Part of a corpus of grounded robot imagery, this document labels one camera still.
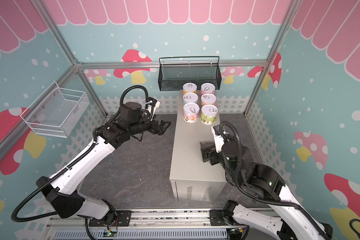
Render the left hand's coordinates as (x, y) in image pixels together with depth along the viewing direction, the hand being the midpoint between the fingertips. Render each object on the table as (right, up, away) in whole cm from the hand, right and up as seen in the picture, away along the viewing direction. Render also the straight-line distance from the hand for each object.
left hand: (162, 122), depth 71 cm
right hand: (+21, -8, -12) cm, 26 cm away
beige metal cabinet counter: (+14, -22, -17) cm, 31 cm away
